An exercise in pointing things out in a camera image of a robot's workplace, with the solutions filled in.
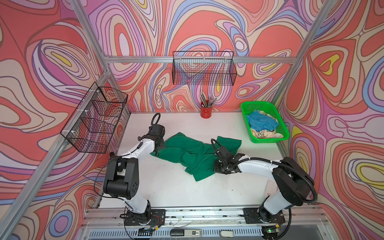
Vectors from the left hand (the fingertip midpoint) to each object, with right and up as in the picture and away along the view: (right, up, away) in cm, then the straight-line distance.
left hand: (159, 144), depth 94 cm
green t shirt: (+24, -8, -3) cm, 26 cm away
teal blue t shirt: (+68, +15, +11) cm, 71 cm away
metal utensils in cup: (+32, +29, +20) cm, 48 cm away
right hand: (+36, -17, -4) cm, 40 cm away
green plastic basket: (+67, +27, +26) cm, 77 cm away
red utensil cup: (+31, +22, +20) cm, 43 cm away
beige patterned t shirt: (+73, +6, +7) cm, 74 cm away
